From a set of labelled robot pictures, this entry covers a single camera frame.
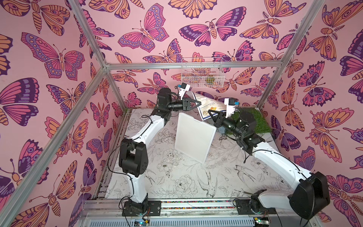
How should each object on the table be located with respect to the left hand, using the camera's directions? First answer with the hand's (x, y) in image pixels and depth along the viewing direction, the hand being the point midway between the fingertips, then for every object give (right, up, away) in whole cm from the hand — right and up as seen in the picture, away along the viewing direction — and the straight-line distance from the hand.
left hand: (202, 105), depth 73 cm
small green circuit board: (-31, -60, -2) cm, 68 cm away
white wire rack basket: (+4, +25, +33) cm, 41 cm away
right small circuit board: (+30, -58, -2) cm, 66 cm away
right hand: (+4, -2, -2) cm, 5 cm away
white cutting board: (-3, -19, +19) cm, 27 cm away
